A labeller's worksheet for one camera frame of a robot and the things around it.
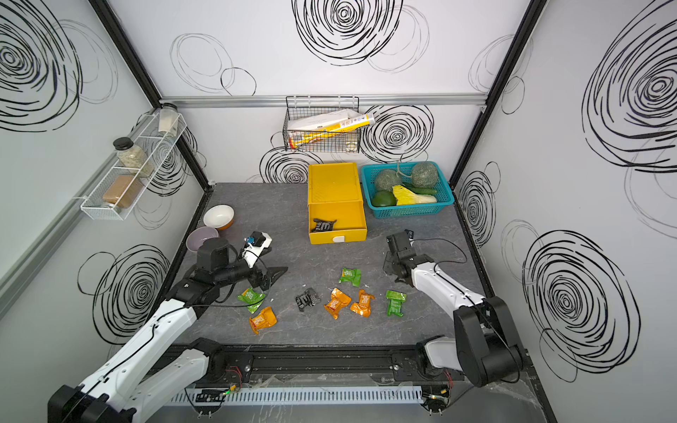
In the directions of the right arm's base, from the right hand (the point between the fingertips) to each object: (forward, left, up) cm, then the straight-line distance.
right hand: (396, 262), depth 90 cm
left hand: (-7, +38, +13) cm, 41 cm away
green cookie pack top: (-3, +15, -4) cm, 16 cm away
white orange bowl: (+20, +69, -2) cm, 72 cm away
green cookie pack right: (-13, +1, -4) cm, 14 cm away
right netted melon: (+37, -14, +7) cm, 40 cm away
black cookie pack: (-12, +29, -4) cm, 32 cm away
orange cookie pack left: (-19, +42, -3) cm, 46 cm away
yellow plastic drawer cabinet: (+17, +22, +16) cm, 32 cm away
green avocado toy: (+26, +3, +4) cm, 26 cm away
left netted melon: (+35, +2, +5) cm, 36 cm away
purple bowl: (+8, +73, +1) cm, 74 cm away
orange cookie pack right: (-14, +11, -4) cm, 18 cm away
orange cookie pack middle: (-13, +19, -3) cm, 23 cm away
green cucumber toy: (+32, -12, +3) cm, 34 cm away
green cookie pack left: (-12, +49, -3) cm, 50 cm away
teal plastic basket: (+30, -23, +2) cm, 38 cm away
